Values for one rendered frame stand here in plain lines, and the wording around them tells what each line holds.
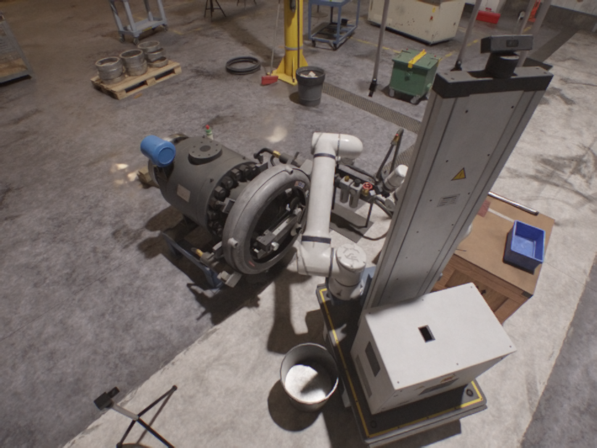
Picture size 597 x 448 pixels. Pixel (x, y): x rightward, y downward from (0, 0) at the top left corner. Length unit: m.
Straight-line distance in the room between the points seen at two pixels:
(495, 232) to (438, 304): 1.12
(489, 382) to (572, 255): 1.53
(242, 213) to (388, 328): 0.92
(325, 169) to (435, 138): 0.77
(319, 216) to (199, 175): 0.87
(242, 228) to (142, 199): 1.85
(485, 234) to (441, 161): 1.50
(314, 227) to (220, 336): 1.13
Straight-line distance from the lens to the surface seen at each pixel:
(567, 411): 2.70
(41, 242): 3.54
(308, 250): 1.53
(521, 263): 2.39
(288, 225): 2.05
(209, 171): 2.05
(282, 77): 5.41
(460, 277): 2.43
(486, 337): 1.56
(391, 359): 1.37
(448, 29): 7.70
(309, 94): 4.48
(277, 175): 1.80
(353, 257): 1.53
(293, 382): 2.03
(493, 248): 2.43
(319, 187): 1.59
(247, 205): 1.71
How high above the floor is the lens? 2.09
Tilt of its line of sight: 48 degrees down
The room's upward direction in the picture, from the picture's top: straight up
